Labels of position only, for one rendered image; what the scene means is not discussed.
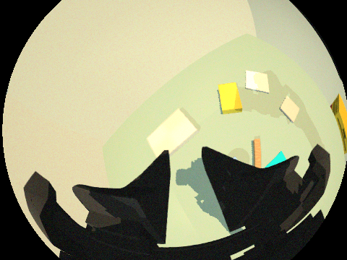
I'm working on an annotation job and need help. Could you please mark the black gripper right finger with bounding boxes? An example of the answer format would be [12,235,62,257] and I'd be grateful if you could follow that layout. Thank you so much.
[202,147,300,232]

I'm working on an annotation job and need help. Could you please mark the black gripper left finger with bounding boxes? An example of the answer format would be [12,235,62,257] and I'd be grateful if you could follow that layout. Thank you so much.
[72,150,171,245]

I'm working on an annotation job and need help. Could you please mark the orange flat bar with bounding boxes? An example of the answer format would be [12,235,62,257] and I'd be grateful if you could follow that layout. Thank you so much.
[254,139,261,168]

